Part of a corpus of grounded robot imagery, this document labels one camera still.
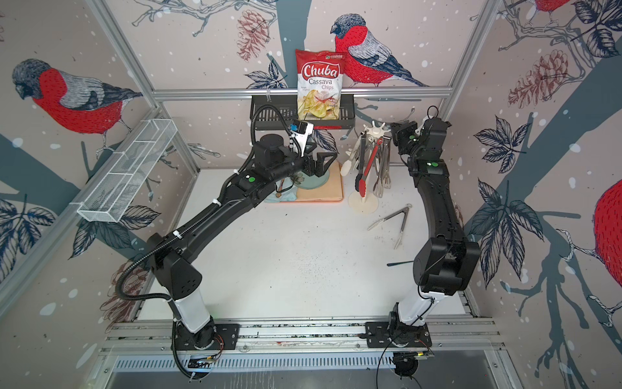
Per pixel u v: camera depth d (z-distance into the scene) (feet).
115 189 2.40
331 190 3.63
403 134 2.29
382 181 2.74
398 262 2.96
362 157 2.68
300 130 1.96
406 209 3.40
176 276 1.64
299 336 2.45
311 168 2.08
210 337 2.25
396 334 2.19
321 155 2.03
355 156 2.95
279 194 2.13
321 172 2.11
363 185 2.82
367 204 3.52
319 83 2.75
